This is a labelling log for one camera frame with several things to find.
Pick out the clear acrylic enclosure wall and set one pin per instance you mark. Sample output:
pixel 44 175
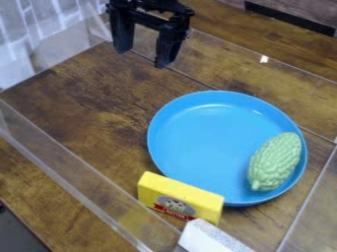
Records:
pixel 73 133

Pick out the green bumpy gourd toy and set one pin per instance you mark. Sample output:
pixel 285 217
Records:
pixel 273 162

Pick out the blue round plate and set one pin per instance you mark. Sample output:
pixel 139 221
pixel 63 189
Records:
pixel 203 136

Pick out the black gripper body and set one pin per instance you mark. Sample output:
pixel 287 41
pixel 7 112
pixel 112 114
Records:
pixel 150 13

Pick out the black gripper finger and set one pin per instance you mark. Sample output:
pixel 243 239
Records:
pixel 122 28
pixel 168 42

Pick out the yellow butter box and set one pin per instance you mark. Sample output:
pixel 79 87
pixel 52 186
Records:
pixel 178 199

